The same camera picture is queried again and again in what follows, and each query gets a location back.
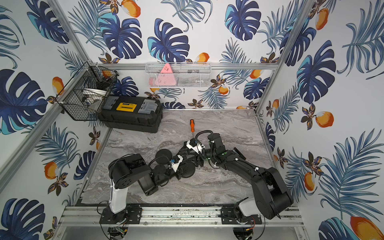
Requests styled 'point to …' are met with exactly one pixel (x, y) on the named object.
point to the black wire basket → (84, 96)
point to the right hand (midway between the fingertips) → (186, 155)
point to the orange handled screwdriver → (192, 126)
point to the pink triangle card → (166, 77)
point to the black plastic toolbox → (132, 113)
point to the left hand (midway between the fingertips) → (188, 161)
